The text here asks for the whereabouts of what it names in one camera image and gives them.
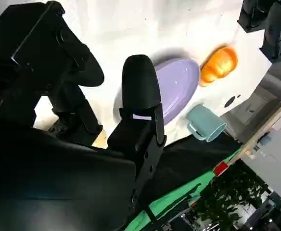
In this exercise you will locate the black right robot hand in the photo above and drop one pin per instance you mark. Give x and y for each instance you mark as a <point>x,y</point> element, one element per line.
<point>46,173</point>

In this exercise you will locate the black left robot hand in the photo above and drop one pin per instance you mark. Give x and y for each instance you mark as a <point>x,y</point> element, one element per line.
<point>278,31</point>

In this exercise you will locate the lilac plate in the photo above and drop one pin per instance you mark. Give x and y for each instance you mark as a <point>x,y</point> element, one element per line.
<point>179,84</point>

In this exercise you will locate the pale green mug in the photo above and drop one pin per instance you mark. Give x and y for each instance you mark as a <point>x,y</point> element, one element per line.
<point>206,124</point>

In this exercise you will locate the wooden desk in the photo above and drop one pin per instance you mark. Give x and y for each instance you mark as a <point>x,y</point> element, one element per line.
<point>248,147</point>

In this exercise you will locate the green cloth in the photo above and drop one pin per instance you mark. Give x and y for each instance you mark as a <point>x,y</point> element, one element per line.
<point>179,193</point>

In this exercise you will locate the black backdrop cloth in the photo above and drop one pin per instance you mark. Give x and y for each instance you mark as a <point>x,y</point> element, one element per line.
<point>191,163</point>

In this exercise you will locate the red block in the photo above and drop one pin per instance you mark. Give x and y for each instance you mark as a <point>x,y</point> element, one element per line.
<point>220,169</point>

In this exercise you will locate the green leafy plants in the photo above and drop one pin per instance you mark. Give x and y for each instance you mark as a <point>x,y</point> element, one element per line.
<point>227,204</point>

